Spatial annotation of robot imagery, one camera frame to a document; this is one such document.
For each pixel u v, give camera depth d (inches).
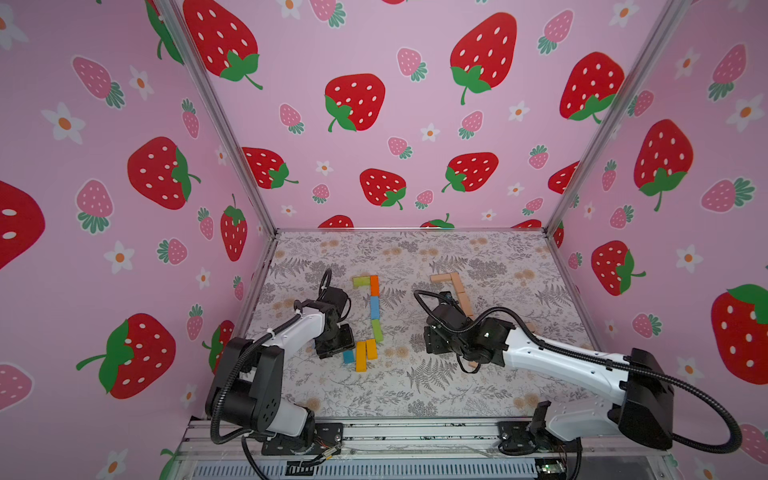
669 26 27.6
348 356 34.4
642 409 15.4
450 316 23.1
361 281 41.0
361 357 34.5
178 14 27.0
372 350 35.0
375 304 38.9
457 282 41.3
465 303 39.1
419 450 28.8
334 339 29.6
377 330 36.7
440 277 42.4
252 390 17.1
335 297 30.0
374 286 41.0
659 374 19.6
